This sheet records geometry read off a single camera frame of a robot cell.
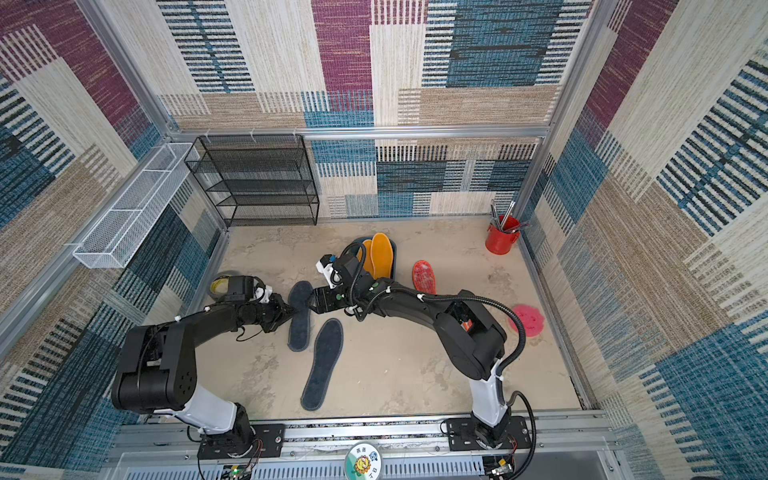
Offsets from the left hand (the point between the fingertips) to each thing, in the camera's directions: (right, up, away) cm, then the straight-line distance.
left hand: (299, 308), depth 93 cm
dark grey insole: (-1, +2, +3) cm, 4 cm away
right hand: (+8, +3, -7) cm, 12 cm away
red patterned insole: (+39, +9, +10) cm, 41 cm away
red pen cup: (+68, +23, +19) cm, 74 cm away
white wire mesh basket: (-37, +20, -22) cm, 47 cm away
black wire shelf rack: (-21, +43, +18) cm, 51 cm away
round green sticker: (+22, -26, -29) cm, 45 cm away
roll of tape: (-30, +6, +9) cm, 32 cm away
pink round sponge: (+70, -3, -3) cm, 70 cm away
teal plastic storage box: (+29, +9, +9) cm, 32 cm away
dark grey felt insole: (+10, -10, -4) cm, 15 cm away
